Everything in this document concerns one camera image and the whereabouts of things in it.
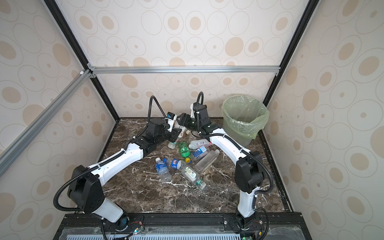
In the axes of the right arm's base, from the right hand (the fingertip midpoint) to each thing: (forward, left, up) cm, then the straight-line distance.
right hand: (180, 119), depth 83 cm
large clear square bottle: (-13, -16, -23) cm, 31 cm away
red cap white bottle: (-2, -11, -20) cm, 23 cm away
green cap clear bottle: (-23, -5, -22) cm, 32 cm away
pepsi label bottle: (-16, +2, -23) cm, 28 cm away
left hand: (-5, -2, 0) cm, 6 cm away
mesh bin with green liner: (+14, -42, -14) cm, 47 cm away
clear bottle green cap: (-11, +5, -10) cm, 15 cm away
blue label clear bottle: (-10, -12, -20) cm, 25 cm away
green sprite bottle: (-7, -1, -20) cm, 21 cm away
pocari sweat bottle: (-19, +12, -21) cm, 31 cm away
